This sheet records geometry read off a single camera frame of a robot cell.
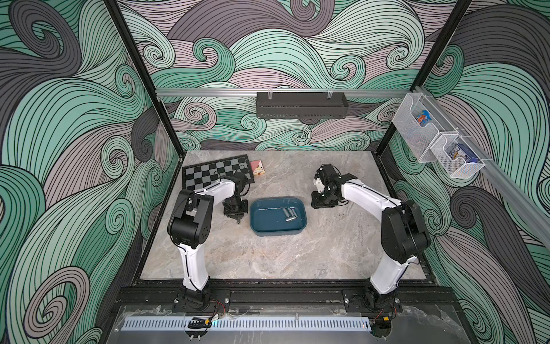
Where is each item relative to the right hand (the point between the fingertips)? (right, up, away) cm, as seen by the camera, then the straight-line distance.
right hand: (319, 204), depth 93 cm
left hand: (-35, -5, +2) cm, 36 cm away
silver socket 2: (-11, -3, +3) cm, 12 cm away
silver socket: (-15, -4, +3) cm, 16 cm away
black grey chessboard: (-59, +12, +14) cm, 62 cm away
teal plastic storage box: (-23, -7, +3) cm, 24 cm away
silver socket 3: (-13, -7, 0) cm, 15 cm away
